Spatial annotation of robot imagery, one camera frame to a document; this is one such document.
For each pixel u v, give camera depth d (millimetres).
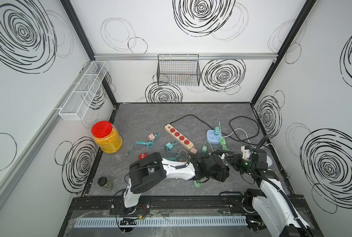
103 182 734
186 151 895
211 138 963
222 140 936
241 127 1051
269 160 846
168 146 937
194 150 920
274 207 492
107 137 821
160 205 754
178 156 889
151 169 511
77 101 747
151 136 980
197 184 785
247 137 1000
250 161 667
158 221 771
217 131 955
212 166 630
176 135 986
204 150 910
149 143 960
